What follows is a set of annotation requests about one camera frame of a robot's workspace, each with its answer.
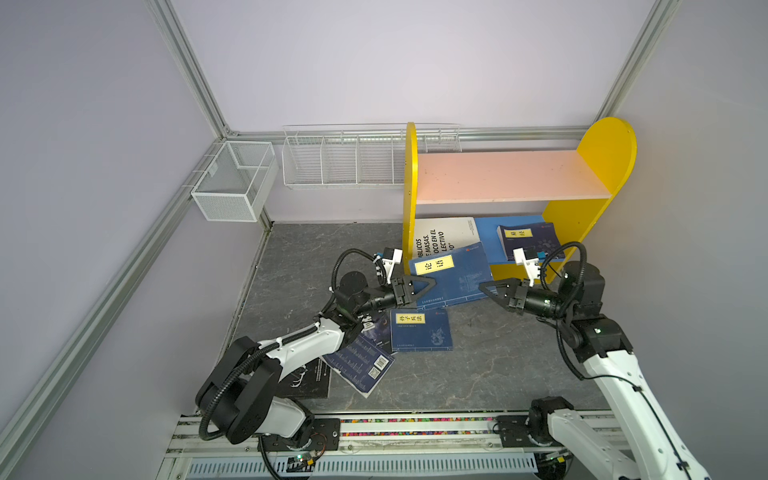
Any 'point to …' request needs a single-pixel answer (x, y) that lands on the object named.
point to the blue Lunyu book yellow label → (458, 273)
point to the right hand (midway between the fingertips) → (480, 291)
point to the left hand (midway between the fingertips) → (435, 291)
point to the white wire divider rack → (357, 156)
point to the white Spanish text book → (438, 236)
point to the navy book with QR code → (361, 364)
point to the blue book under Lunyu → (420, 330)
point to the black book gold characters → (311, 380)
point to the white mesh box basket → (233, 187)
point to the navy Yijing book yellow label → (532, 237)
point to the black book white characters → (377, 330)
